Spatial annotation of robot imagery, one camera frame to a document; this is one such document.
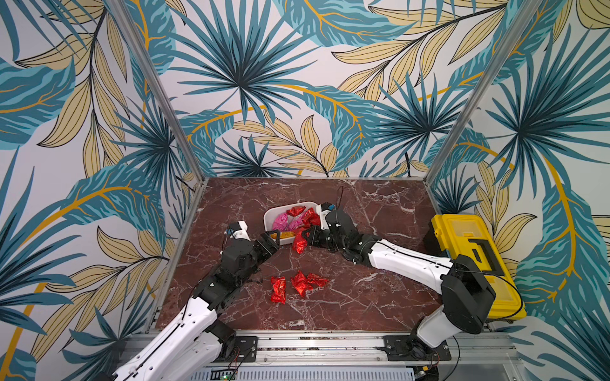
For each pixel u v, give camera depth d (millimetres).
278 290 835
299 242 797
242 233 676
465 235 805
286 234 930
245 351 712
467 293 439
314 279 856
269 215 984
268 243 663
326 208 748
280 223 994
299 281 855
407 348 735
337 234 639
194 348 568
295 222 978
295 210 1003
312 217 928
